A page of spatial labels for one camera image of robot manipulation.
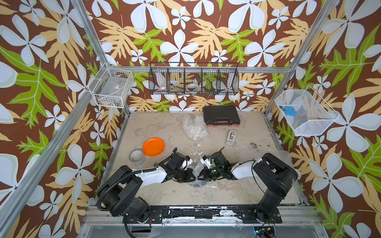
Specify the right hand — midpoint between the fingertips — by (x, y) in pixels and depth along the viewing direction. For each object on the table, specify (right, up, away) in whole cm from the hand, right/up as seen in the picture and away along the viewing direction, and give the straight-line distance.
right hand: (196, 178), depth 85 cm
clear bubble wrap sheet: (0, +30, +16) cm, 34 cm away
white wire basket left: (-50, +54, +1) cm, 74 cm away
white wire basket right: (+61, +36, -9) cm, 72 cm away
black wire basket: (-1, +63, +12) cm, 64 cm away
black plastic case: (+21, +39, +30) cm, 54 cm away
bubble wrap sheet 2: (+31, -6, -3) cm, 32 cm away
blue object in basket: (+55, +40, 0) cm, 68 cm away
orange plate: (-29, +17, +15) cm, 37 cm away
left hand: (+1, +1, -2) cm, 3 cm away
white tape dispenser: (+25, +23, +15) cm, 38 cm away
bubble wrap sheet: (0, +7, -1) cm, 7 cm away
